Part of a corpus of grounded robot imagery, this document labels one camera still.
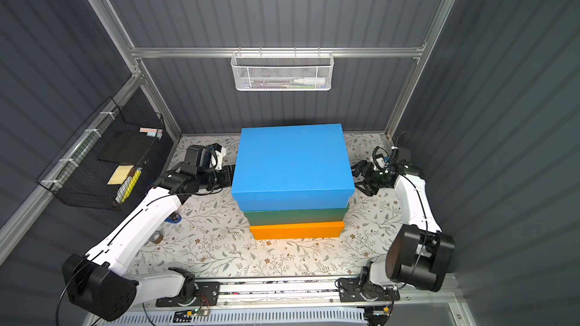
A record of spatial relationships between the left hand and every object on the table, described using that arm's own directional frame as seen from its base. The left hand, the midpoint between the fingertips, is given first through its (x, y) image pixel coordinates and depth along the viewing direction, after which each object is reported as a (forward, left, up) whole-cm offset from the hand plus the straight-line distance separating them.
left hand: (237, 175), depth 77 cm
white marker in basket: (+40, -27, +12) cm, 50 cm away
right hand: (+1, -42, -3) cm, 42 cm away
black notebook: (+9, +40, +6) cm, 41 cm away
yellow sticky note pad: (-2, +37, +4) cm, 37 cm away
